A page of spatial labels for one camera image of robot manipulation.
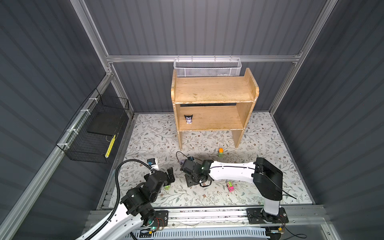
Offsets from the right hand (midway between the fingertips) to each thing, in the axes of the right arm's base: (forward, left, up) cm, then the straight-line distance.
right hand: (191, 182), depth 83 cm
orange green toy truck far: (+19, -19, -1) cm, 27 cm away
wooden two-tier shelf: (+33, -13, +28) cm, 46 cm away
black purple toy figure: (+27, +1, +23) cm, 35 cm away
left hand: (+2, +13, +10) cm, 16 cm away
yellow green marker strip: (+7, +36, +26) cm, 45 cm away
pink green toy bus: (-3, -22, -1) cm, 22 cm away
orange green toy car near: (-3, +13, -1) cm, 14 cm away
